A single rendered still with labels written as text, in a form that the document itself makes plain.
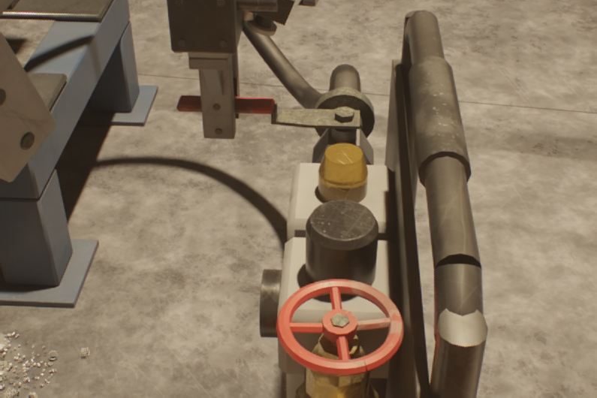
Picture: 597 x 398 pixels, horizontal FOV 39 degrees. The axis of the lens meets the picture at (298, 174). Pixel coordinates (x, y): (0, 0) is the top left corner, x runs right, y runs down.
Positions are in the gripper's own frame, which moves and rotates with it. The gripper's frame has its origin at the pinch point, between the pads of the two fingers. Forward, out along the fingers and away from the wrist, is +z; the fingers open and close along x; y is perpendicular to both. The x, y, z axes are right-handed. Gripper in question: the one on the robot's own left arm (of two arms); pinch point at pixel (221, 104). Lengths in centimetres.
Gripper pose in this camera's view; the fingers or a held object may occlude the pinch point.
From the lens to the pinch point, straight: 72.4
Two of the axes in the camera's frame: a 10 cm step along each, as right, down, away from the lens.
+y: 10.0, 0.3, -0.5
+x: 0.6, -5.8, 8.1
